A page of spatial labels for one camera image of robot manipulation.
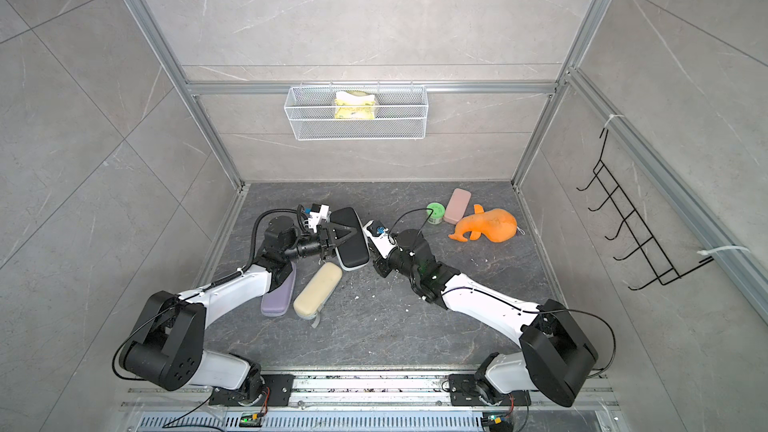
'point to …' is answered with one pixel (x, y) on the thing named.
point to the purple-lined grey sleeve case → (276, 303)
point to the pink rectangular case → (457, 205)
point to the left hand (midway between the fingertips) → (358, 234)
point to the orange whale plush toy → (497, 225)
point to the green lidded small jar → (438, 213)
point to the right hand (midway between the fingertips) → (371, 242)
